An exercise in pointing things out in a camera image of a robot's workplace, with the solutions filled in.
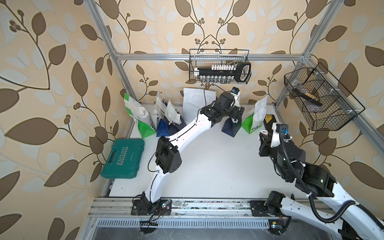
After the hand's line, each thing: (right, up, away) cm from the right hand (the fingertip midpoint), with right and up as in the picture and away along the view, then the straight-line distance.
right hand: (262, 135), depth 64 cm
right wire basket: (+36, +15, +10) cm, 40 cm away
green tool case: (-71, -17, +23) cm, 76 cm away
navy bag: (-6, +2, +33) cm, 34 cm away
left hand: (-8, +16, +17) cm, 24 cm away
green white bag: (-65, +10, +32) cm, 73 cm away
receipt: (-43, +9, +24) cm, 50 cm away
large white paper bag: (-30, +20, +38) cm, 53 cm away
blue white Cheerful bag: (-51, 0, +35) cm, 62 cm away
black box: (+24, +5, +44) cm, 50 cm away
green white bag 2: (+9, +7, +30) cm, 32 cm away
